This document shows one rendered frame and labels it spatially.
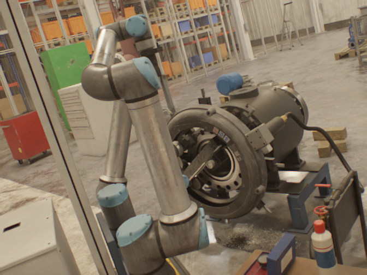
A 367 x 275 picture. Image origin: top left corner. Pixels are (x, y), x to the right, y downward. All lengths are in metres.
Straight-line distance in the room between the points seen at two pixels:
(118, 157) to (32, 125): 5.42
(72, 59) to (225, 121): 7.62
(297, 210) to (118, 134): 1.26
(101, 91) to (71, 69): 8.19
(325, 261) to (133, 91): 0.84
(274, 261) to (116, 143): 1.02
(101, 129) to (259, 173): 4.17
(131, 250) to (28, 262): 0.35
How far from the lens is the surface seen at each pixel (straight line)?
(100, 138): 6.00
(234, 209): 2.32
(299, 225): 2.60
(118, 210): 1.85
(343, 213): 1.90
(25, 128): 7.27
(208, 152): 2.20
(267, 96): 2.68
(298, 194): 2.52
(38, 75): 1.39
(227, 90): 2.89
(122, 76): 1.21
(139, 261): 1.44
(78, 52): 9.58
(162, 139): 1.26
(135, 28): 1.75
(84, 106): 5.89
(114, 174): 2.00
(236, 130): 2.09
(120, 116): 1.96
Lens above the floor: 1.37
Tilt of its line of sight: 13 degrees down
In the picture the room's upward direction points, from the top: 16 degrees counter-clockwise
